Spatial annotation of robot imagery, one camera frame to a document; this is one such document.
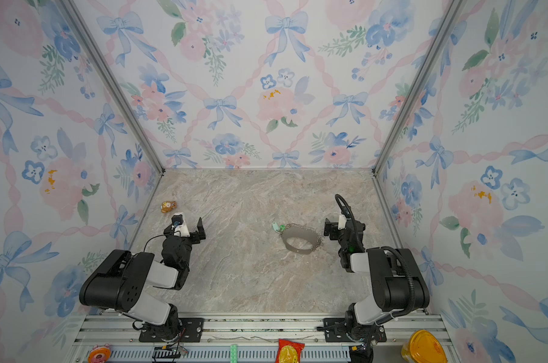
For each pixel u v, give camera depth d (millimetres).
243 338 732
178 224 750
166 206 1010
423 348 628
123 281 457
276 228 982
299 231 975
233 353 689
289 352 689
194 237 818
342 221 831
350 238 728
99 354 671
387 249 502
